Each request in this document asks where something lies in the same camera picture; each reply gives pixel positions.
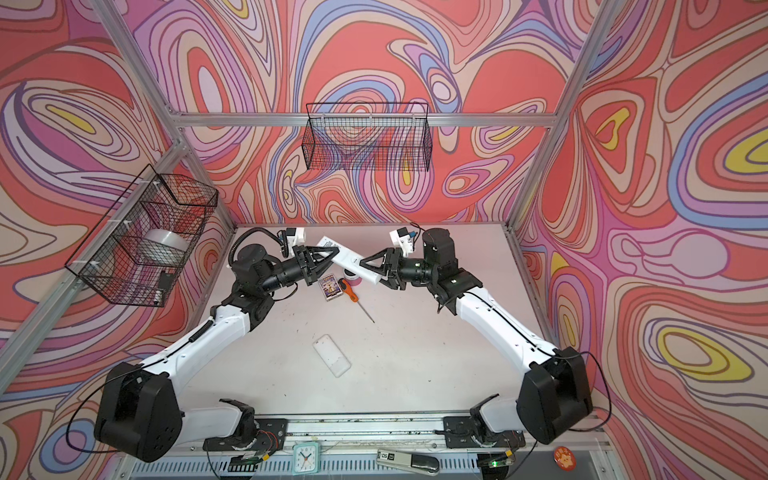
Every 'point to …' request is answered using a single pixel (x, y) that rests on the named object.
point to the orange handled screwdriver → (349, 291)
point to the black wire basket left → (137, 251)
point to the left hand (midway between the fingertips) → (339, 255)
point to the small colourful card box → (330, 287)
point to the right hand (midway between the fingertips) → (365, 274)
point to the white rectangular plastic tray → (331, 355)
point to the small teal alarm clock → (306, 458)
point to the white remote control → (350, 262)
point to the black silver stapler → (420, 464)
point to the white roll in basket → (163, 246)
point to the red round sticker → (564, 458)
